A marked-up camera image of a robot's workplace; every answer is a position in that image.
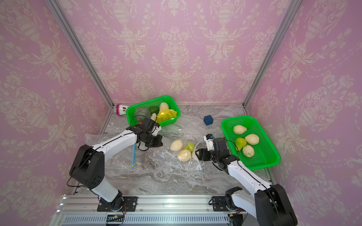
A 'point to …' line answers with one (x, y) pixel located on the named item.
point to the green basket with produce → (155, 106)
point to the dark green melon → (142, 112)
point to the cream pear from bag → (252, 139)
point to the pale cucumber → (153, 117)
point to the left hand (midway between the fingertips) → (163, 144)
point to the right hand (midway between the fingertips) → (195, 154)
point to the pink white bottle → (120, 109)
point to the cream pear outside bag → (193, 155)
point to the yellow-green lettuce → (165, 114)
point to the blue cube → (208, 120)
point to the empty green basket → (265, 154)
